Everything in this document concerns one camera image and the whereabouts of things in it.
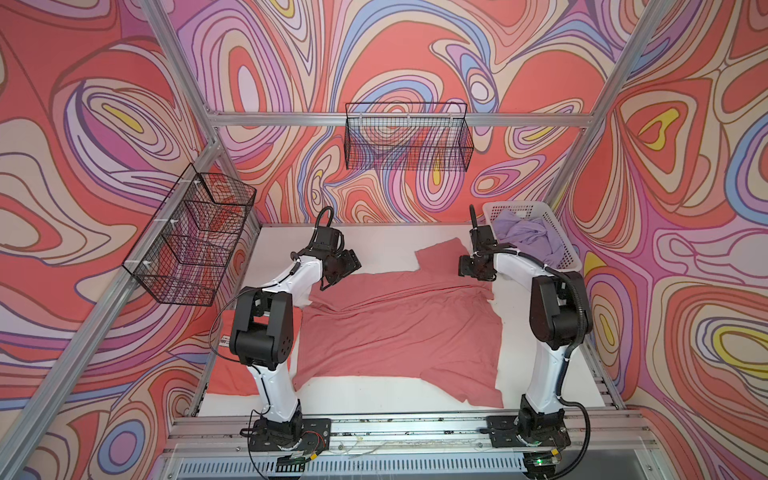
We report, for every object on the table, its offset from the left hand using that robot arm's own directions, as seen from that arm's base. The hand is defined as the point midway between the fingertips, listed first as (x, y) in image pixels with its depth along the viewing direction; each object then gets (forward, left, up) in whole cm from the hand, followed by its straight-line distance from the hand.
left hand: (359, 264), depth 97 cm
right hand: (0, -39, -6) cm, 39 cm away
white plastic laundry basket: (+26, -67, 0) cm, 72 cm away
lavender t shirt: (+14, -62, -3) cm, 64 cm away
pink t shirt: (-16, -21, -9) cm, 28 cm away
